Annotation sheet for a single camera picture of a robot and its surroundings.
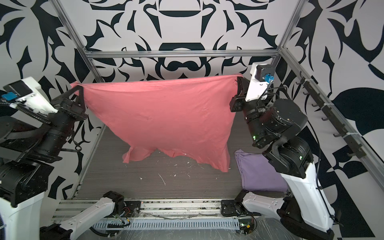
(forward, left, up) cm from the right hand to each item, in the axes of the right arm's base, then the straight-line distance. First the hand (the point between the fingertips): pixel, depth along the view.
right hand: (244, 76), depth 43 cm
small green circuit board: (-31, -9, -62) cm, 70 cm away
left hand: (-2, +47, +1) cm, 47 cm away
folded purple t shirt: (-8, -20, -60) cm, 64 cm away
